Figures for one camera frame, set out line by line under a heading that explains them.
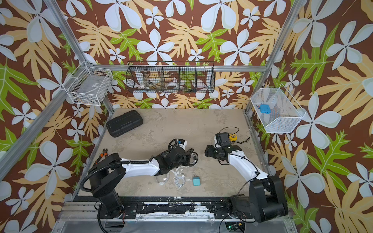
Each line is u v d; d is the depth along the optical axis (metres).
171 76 0.96
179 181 0.84
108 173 0.51
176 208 0.75
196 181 0.82
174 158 0.67
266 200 0.41
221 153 0.73
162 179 0.86
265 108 0.85
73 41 0.80
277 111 0.83
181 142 0.78
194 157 0.92
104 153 0.95
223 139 0.69
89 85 0.86
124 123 1.04
